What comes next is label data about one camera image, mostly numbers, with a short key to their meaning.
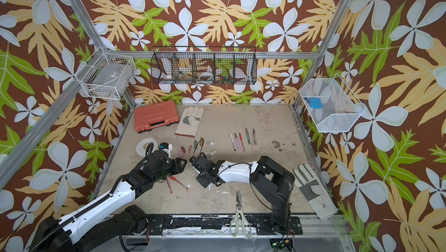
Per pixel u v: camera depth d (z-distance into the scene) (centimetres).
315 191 83
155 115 110
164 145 73
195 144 101
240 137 104
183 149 99
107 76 87
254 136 104
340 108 78
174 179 87
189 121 111
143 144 100
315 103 86
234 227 75
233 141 101
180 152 96
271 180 50
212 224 75
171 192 84
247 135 104
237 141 101
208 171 68
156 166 61
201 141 103
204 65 98
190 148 99
